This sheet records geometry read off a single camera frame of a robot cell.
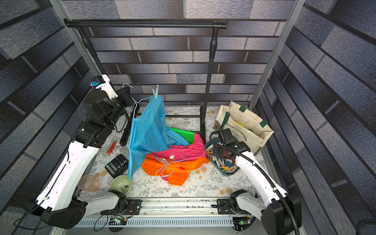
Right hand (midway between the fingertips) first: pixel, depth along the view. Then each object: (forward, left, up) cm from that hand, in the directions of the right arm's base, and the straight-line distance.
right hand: (216, 150), depth 82 cm
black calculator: (-7, +59, -8) cm, 60 cm away
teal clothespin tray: (-6, -6, -11) cm, 14 cm away
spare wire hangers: (-15, +29, +3) cm, 33 cm away
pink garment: (+1, +11, -2) cm, 12 cm away
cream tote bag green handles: (+21, -21, -3) cm, 30 cm away
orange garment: (-12, +22, -1) cm, 25 cm away
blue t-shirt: (-2, +34, +19) cm, 39 cm away
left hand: (+9, +39, +39) cm, 56 cm away
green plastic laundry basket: (+12, +17, -4) cm, 21 cm away
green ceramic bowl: (-17, +53, -9) cm, 57 cm away
